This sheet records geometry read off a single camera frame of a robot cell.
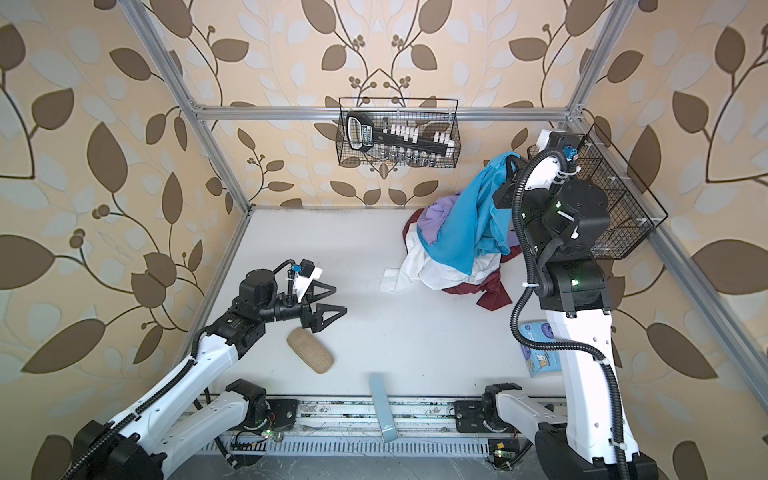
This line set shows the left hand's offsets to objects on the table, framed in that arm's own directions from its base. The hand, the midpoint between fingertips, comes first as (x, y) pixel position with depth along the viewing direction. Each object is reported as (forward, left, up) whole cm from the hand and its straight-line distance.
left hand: (340, 299), depth 72 cm
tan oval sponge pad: (-6, +11, -18) cm, 22 cm away
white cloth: (+19, -23, -15) cm, 34 cm away
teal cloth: (+15, -33, +12) cm, 38 cm away
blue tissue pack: (-9, -52, -15) cm, 55 cm away
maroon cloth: (+14, -44, -19) cm, 50 cm away
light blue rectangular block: (-17, -10, -19) cm, 27 cm away
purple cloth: (+25, -24, +4) cm, 35 cm away
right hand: (+12, -35, +34) cm, 50 cm away
